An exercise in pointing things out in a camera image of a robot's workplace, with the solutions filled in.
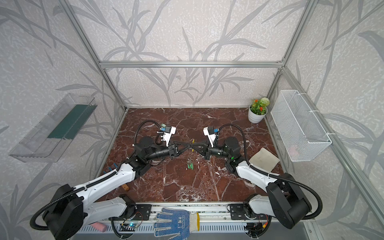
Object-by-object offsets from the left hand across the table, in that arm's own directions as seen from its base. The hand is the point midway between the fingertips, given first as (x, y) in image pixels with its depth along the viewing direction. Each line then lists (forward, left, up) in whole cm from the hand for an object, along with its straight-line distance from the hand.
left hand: (190, 145), depth 68 cm
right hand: (+3, -1, -2) cm, 4 cm away
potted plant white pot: (+33, -43, -21) cm, 58 cm away
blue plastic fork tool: (-1, +50, -28) cm, 57 cm away
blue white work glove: (-28, +4, -26) cm, 38 cm away
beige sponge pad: (+5, -45, -26) cm, 52 cm away
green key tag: (-4, +1, -15) cm, 16 cm away
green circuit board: (-29, +29, -27) cm, 49 cm away
